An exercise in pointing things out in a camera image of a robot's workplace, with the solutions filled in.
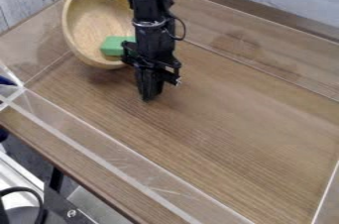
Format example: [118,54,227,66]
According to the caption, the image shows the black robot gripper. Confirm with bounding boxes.
[121,41,181,101]

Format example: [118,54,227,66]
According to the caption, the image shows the green rectangular block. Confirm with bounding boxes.
[98,36,134,56]

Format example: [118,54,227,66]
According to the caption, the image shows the brown wooden bowl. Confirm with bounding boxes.
[61,0,133,69]

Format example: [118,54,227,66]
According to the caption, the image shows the clear acrylic tray walls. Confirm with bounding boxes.
[0,0,339,224]

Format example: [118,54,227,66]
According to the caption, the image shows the blue object at edge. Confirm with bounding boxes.
[0,75,17,86]

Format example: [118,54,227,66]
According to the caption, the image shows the black table leg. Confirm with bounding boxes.
[49,168,64,192]

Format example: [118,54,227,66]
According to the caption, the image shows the grey metal base plate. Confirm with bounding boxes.
[44,187,97,224]

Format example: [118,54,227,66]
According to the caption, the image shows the black cable loop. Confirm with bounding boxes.
[0,186,48,224]

